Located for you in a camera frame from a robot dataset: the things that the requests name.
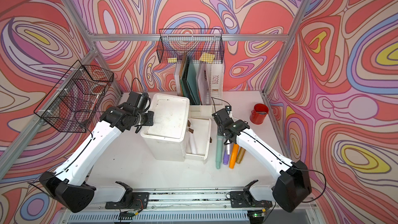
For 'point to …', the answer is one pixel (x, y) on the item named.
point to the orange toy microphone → (233, 155)
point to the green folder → (191, 80)
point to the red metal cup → (258, 114)
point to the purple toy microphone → (226, 156)
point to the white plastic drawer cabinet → (166, 140)
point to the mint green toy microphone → (219, 150)
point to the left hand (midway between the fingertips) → (152, 117)
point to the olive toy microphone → (240, 155)
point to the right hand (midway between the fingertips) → (228, 131)
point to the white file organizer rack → (203, 84)
